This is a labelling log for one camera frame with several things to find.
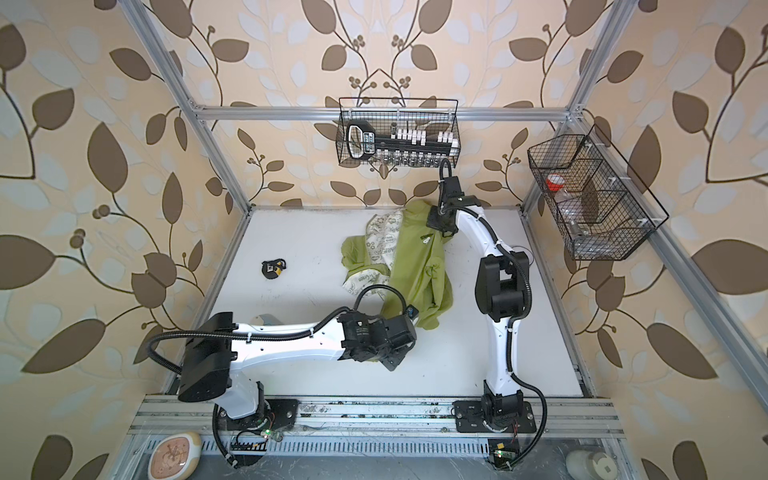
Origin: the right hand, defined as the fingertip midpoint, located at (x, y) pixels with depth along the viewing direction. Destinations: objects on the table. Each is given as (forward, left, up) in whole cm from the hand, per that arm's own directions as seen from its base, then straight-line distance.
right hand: (437, 224), depth 99 cm
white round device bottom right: (-65, -25, -6) cm, 70 cm away
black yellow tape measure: (-10, +56, -9) cm, 58 cm away
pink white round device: (-60, +66, -10) cm, 90 cm away
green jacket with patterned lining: (-10, +13, -5) cm, 17 cm away
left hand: (-40, +13, -4) cm, 43 cm away
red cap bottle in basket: (-5, -30, +21) cm, 37 cm away
